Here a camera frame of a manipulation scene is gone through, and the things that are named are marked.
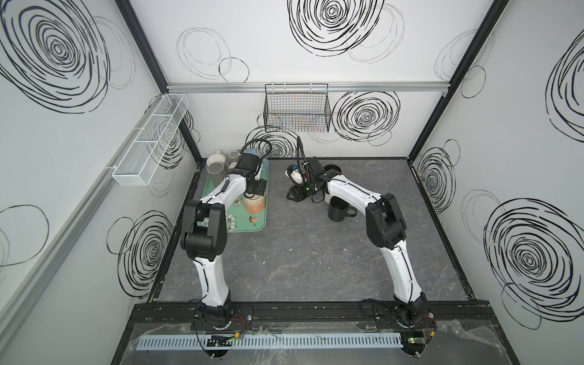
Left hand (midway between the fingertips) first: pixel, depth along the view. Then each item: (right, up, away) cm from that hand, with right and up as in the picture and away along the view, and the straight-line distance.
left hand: (258, 185), depth 98 cm
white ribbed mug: (-22, +14, +12) cm, 29 cm away
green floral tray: (-8, -15, -1) cm, 17 cm away
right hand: (+13, -4, -2) cm, 13 cm away
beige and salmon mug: (-1, -8, -2) cm, 9 cm away
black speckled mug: (+35, -10, -2) cm, 36 cm away
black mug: (+34, +9, +8) cm, 36 cm away
